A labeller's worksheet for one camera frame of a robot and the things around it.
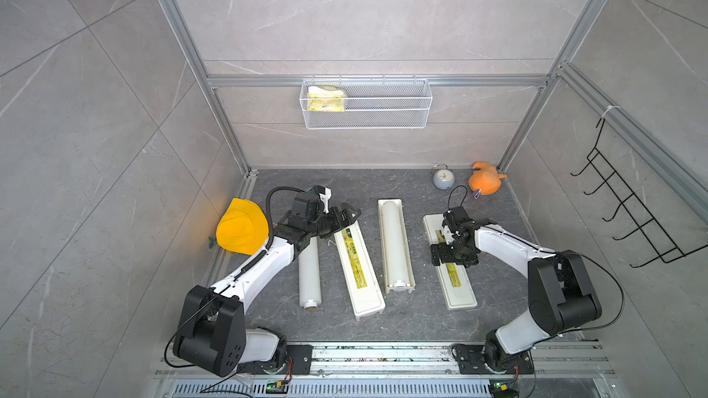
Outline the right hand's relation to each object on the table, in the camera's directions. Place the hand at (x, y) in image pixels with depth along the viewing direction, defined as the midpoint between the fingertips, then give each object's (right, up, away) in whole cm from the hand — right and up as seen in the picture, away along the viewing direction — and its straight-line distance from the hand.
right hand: (448, 259), depth 91 cm
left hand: (-31, +16, -9) cm, 36 cm away
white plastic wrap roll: (-46, -3, -7) cm, 46 cm away
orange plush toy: (+20, +28, +16) cm, 38 cm away
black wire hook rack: (+38, +12, -30) cm, 50 cm away
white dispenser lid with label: (0, -5, -5) cm, 7 cm away
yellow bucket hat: (-73, +9, +10) cm, 74 cm away
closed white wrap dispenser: (-30, -3, -11) cm, 32 cm away
